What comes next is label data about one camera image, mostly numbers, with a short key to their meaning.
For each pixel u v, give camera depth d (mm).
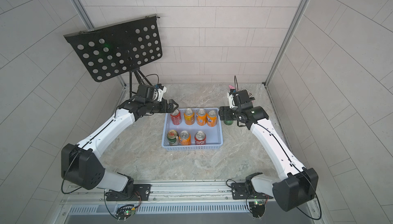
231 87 1144
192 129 981
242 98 560
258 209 681
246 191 707
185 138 786
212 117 873
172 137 788
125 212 652
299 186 365
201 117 880
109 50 703
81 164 398
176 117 890
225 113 667
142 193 708
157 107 690
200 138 788
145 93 616
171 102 723
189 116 890
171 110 704
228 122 936
